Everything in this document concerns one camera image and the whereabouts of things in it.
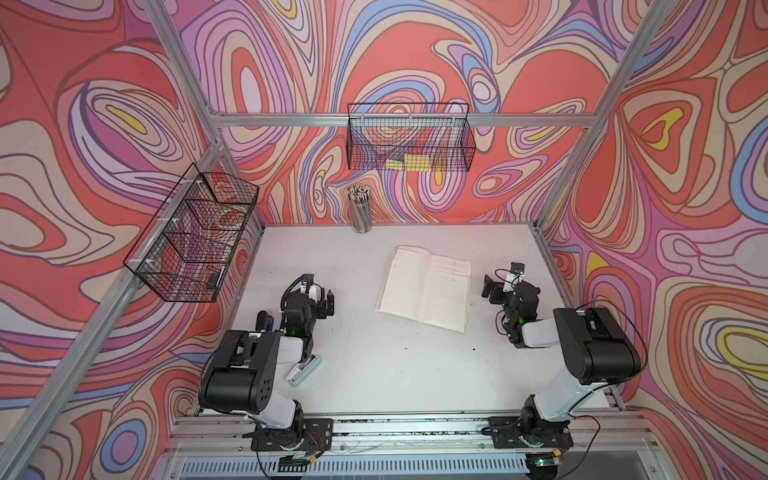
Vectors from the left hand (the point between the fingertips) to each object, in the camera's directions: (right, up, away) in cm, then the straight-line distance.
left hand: (317, 291), depth 93 cm
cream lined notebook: (+36, 0, +7) cm, 37 cm away
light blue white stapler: (-3, -22, -12) cm, 25 cm away
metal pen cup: (+13, +31, +12) cm, 36 cm away
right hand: (+60, +2, +3) cm, 60 cm away
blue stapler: (-16, -9, -3) cm, 18 cm away
